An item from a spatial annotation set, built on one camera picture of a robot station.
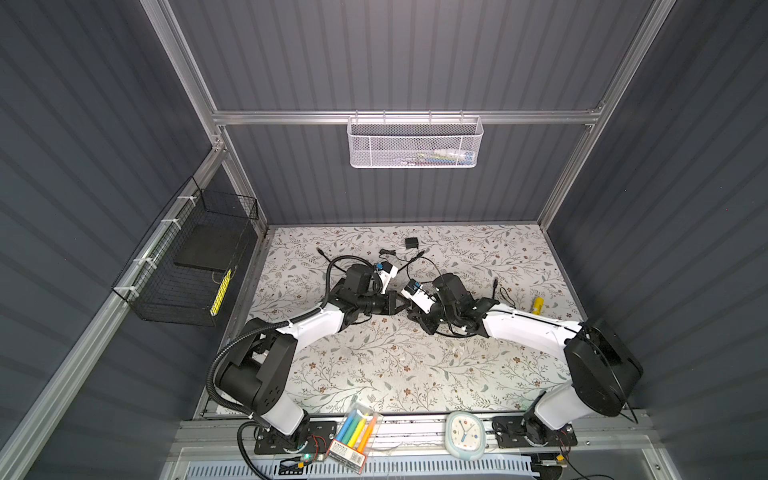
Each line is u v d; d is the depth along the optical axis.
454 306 0.67
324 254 1.12
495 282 1.04
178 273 0.72
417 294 0.75
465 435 0.72
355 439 0.73
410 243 1.14
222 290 0.69
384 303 0.77
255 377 0.45
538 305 0.96
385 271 0.80
